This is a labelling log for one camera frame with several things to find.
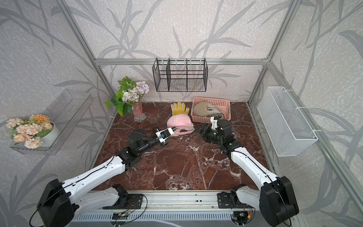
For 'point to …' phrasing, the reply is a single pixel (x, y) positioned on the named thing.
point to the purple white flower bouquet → (131, 93)
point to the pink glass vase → (137, 109)
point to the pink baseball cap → (180, 124)
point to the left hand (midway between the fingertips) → (174, 127)
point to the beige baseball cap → (204, 108)
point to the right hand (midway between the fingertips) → (194, 128)
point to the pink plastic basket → (223, 105)
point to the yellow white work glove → (179, 108)
